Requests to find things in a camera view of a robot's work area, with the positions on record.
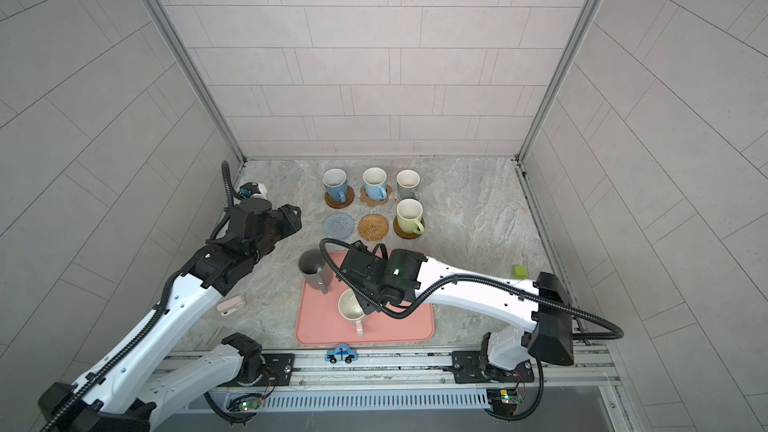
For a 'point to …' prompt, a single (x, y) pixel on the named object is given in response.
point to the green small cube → (519, 272)
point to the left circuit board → (250, 405)
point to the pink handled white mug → (350, 309)
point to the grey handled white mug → (407, 182)
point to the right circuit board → (506, 404)
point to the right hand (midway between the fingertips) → (367, 302)
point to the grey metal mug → (316, 270)
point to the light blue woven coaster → (338, 225)
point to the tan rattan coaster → (373, 227)
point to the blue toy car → (342, 353)
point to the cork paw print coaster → (370, 202)
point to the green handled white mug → (409, 213)
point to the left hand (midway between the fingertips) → (302, 207)
